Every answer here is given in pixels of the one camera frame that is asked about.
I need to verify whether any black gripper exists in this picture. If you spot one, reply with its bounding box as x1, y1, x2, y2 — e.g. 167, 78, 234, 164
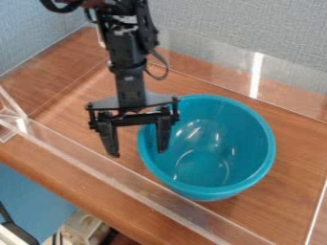
86, 69, 179, 157

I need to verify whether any blue plastic bowl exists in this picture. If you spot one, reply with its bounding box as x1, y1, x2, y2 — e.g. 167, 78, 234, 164
138, 94, 277, 202

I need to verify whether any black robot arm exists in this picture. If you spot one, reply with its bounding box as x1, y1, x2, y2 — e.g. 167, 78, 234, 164
40, 0, 179, 157

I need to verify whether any clear acrylic front barrier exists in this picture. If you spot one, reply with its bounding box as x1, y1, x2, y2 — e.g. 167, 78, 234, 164
0, 120, 275, 245

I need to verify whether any clear acrylic barrier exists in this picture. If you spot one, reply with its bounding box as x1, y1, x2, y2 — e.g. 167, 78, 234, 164
0, 120, 275, 245
159, 33, 327, 123

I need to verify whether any white device below table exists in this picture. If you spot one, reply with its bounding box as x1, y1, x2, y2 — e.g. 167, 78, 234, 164
51, 210, 111, 245

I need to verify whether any clear acrylic back barrier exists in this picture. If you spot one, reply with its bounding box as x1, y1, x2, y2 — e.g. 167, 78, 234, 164
159, 33, 327, 123

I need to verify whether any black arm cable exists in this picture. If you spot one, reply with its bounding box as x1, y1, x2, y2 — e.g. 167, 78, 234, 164
143, 49, 171, 81

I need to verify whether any clear acrylic left bracket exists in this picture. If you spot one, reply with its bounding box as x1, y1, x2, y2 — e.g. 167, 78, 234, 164
0, 85, 30, 144

